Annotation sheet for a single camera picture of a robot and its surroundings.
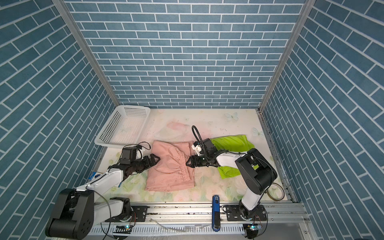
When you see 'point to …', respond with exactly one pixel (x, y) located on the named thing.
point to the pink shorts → (169, 171)
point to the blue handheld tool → (216, 213)
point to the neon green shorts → (235, 143)
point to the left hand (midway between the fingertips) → (155, 161)
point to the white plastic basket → (126, 128)
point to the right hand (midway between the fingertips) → (189, 162)
